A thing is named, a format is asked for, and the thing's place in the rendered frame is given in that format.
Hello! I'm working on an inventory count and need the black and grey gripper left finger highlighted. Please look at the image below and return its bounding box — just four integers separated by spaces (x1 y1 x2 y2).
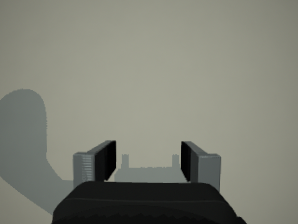
73 140 116 189

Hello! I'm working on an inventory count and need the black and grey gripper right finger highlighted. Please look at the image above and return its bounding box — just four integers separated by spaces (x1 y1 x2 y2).
181 141 221 192

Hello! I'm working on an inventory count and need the black power strip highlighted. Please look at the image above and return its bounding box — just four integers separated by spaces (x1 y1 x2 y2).
237 217 247 224

